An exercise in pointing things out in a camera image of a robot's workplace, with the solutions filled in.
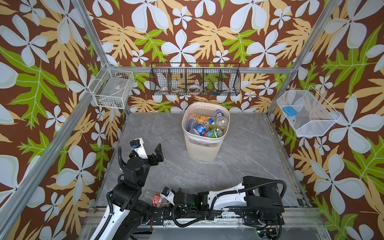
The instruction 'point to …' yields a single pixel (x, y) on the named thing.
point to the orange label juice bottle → (201, 118)
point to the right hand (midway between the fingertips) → (164, 206)
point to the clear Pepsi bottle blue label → (200, 129)
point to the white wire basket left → (112, 87)
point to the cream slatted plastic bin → (200, 148)
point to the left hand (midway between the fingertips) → (150, 144)
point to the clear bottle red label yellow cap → (154, 198)
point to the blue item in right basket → (290, 111)
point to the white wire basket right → (307, 112)
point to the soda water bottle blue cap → (192, 121)
